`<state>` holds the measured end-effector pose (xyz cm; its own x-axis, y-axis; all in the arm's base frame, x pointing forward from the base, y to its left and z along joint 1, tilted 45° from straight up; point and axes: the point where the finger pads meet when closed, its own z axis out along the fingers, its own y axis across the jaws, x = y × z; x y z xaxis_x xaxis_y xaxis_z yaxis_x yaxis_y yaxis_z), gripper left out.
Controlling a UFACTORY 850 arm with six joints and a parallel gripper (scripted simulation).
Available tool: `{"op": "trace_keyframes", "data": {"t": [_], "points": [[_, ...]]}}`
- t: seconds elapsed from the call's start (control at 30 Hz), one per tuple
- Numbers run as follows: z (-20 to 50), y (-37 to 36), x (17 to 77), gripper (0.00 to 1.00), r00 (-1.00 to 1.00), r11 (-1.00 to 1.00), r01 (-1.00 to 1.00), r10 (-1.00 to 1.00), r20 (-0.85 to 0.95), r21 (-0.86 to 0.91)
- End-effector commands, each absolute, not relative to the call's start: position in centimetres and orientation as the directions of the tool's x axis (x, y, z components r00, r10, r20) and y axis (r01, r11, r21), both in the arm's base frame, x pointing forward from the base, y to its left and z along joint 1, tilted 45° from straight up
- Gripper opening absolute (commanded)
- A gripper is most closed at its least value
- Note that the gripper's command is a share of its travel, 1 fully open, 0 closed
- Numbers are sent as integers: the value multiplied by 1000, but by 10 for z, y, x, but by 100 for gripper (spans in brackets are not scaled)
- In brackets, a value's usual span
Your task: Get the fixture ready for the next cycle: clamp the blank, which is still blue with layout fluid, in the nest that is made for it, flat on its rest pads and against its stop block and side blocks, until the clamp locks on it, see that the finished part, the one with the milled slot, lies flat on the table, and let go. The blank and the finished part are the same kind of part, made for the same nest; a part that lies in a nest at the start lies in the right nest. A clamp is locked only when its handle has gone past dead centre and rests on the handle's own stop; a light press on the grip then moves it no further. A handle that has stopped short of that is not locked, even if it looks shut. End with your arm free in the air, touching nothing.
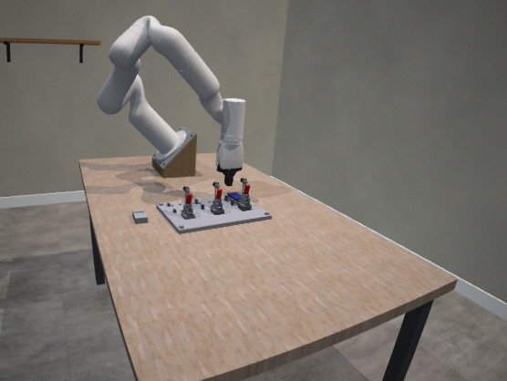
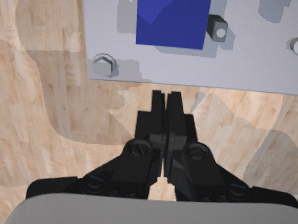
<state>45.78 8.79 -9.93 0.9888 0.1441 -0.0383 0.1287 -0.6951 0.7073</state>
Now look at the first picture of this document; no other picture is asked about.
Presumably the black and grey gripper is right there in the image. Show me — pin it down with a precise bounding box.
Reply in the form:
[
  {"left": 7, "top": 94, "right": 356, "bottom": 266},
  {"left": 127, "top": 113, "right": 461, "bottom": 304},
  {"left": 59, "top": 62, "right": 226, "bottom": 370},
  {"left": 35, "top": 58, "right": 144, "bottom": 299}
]
[{"left": 216, "top": 140, "right": 243, "bottom": 187}]

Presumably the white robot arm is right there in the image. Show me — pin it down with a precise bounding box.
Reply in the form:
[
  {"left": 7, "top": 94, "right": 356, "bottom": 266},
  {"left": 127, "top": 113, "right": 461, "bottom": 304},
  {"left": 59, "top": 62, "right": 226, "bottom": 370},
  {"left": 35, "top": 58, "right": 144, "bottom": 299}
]
[{"left": 98, "top": 15, "right": 245, "bottom": 160}]

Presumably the blue flat plate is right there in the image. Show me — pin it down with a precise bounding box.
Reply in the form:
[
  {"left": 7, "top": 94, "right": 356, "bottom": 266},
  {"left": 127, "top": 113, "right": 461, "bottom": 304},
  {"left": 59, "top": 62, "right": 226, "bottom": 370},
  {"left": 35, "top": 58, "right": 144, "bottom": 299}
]
[{"left": 227, "top": 192, "right": 241, "bottom": 204}]

